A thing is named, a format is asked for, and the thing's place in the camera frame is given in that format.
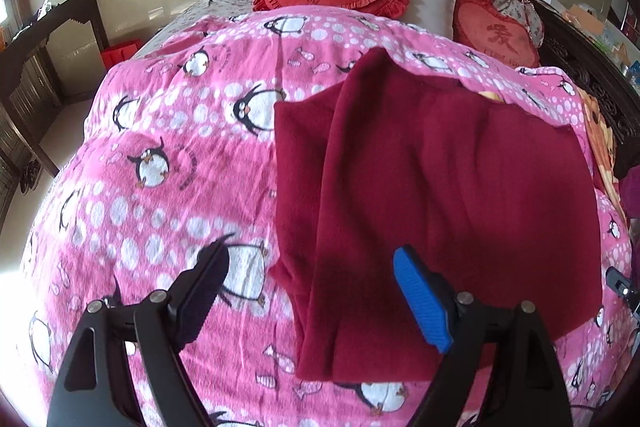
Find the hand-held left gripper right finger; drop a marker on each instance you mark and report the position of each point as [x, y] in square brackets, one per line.
[425, 302]

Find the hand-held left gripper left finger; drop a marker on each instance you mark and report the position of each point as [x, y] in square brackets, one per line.
[200, 302]

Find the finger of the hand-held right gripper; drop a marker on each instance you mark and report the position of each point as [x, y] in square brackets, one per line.
[620, 284]

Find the dark red fleece garment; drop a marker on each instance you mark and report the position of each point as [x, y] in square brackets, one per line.
[425, 167]

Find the pink penguin print blanket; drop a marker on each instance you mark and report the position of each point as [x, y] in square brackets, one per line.
[165, 217]

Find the pair of dark shoes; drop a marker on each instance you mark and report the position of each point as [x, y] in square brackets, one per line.
[30, 177]

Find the wooden louvred cabinet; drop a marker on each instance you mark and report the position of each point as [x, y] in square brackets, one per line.
[12, 167]

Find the red box on floor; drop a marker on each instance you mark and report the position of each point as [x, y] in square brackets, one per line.
[120, 54]

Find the cardboard box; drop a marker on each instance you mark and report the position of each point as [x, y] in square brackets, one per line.
[585, 21]

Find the small red heart cushion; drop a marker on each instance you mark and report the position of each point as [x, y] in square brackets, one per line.
[495, 32]

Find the dark wooden table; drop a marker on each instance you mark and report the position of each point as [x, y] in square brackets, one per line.
[65, 12]

